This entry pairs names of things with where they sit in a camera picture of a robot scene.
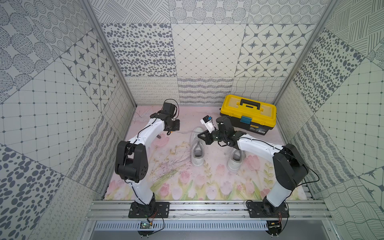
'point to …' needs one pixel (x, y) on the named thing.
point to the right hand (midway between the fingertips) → (199, 137)
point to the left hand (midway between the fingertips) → (174, 124)
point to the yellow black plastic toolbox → (248, 115)
